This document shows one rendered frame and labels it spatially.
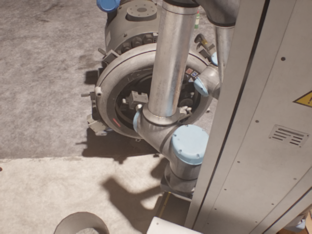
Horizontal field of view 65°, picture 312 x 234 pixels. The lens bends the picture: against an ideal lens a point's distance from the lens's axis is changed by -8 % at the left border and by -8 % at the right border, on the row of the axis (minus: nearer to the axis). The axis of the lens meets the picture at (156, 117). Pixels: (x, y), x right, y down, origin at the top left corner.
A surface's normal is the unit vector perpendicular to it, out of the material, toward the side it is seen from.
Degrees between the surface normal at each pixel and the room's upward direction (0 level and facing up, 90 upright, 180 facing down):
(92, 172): 0
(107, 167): 0
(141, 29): 7
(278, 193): 90
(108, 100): 90
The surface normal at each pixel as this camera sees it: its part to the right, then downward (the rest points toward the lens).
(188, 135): 0.06, -0.60
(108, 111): 0.19, 0.74
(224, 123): -0.37, 0.70
